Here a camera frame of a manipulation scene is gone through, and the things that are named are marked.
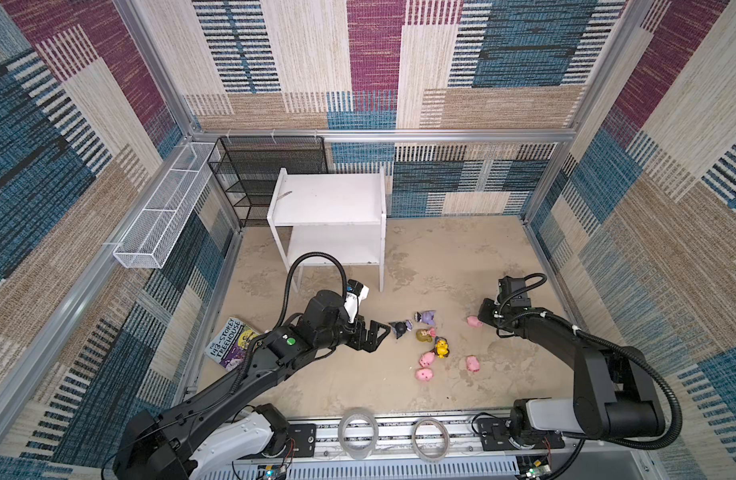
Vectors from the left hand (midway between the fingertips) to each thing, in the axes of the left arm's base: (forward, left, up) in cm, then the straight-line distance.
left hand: (378, 321), depth 74 cm
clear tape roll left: (-25, +5, -18) cm, 31 cm away
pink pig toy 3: (-5, -26, -16) cm, 31 cm away
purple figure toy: (+9, -16, -16) cm, 24 cm away
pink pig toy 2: (+7, -29, -15) cm, 33 cm away
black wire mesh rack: (+54, +43, +6) cm, 70 cm away
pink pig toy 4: (-8, -12, -16) cm, 21 cm away
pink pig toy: (-3, -14, -16) cm, 22 cm away
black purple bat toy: (+6, -7, -16) cm, 19 cm away
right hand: (+9, -33, -16) cm, 38 cm away
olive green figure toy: (+3, -14, -15) cm, 21 cm away
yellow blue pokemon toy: (-1, -18, -15) cm, 23 cm away
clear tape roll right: (-23, -8, -17) cm, 30 cm away
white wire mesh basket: (+28, +67, 0) cm, 73 cm away
